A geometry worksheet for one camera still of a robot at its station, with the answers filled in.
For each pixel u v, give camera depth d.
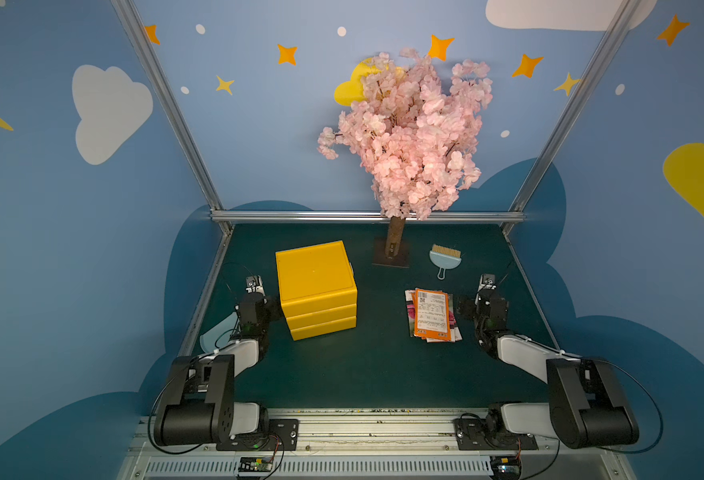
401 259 1.11
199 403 0.43
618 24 0.71
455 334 0.91
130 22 0.69
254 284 0.79
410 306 0.98
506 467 0.73
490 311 0.70
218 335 0.91
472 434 0.75
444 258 1.12
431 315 0.94
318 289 0.77
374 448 0.74
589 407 0.43
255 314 0.69
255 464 0.72
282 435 0.76
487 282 0.80
